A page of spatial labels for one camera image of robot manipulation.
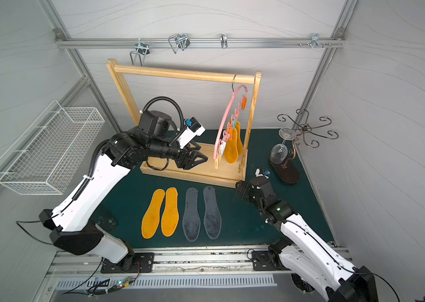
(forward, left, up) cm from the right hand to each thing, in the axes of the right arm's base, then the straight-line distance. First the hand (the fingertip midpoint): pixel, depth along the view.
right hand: (245, 185), depth 81 cm
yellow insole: (-13, +42, -13) cm, 46 cm away
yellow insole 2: (-11, +33, -12) cm, 37 cm away
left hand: (-2, +17, +25) cm, 30 cm away
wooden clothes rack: (+16, +7, -17) cm, 25 cm away
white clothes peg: (+8, +10, +16) cm, 21 cm away
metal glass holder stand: (+18, -24, -14) cm, 33 cm away
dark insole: (-13, +24, -13) cm, 30 cm away
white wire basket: (-1, +76, +19) cm, 78 cm away
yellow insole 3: (+16, +7, +4) cm, 18 cm away
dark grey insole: (-12, +14, -14) cm, 23 cm away
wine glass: (+13, -15, +7) cm, 21 cm away
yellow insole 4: (+20, +2, +4) cm, 21 cm away
